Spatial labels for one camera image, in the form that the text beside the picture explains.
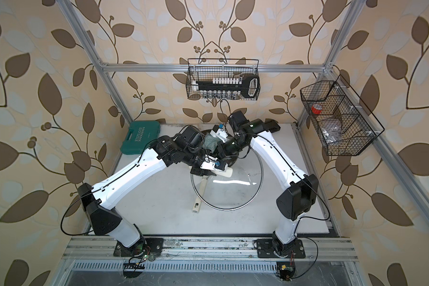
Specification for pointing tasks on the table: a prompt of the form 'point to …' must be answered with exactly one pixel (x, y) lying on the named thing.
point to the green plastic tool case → (140, 133)
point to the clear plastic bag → (332, 134)
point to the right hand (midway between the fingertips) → (213, 159)
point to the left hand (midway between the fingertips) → (214, 161)
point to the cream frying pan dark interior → (235, 155)
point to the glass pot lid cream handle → (230, 193)
